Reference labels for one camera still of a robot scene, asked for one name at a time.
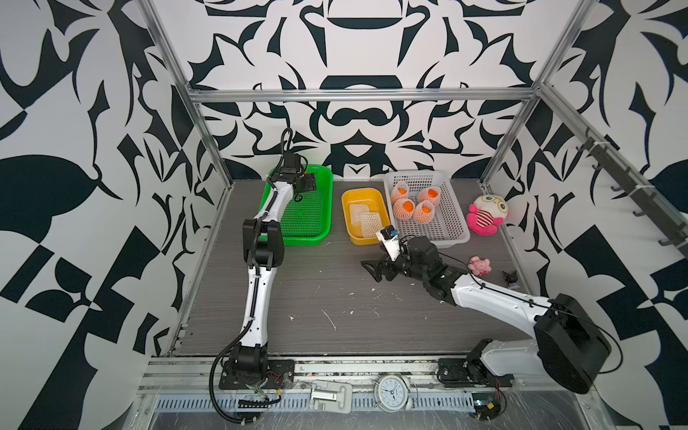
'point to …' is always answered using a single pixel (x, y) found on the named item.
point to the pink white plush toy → (486, 213)
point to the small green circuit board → (485, 405)
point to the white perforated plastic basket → (423, 203)
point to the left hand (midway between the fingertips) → (303, 178)
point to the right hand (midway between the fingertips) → (371, 250)
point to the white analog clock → (391, 393)
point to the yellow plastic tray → (374, 198)
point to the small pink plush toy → (479, 266)
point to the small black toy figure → (511, 279)
